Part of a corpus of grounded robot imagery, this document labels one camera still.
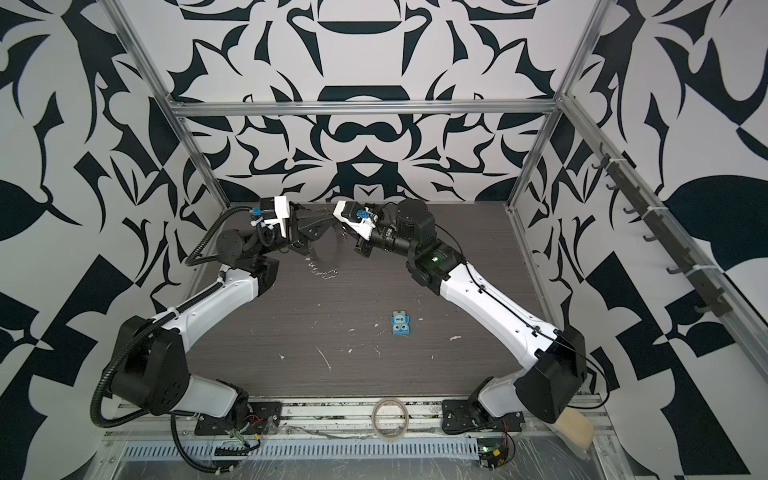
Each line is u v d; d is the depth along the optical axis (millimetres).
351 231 554
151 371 423
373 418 735
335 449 649
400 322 891
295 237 568
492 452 710
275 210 511
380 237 574
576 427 701
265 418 737
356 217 518
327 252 614
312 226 580
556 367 395
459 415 744
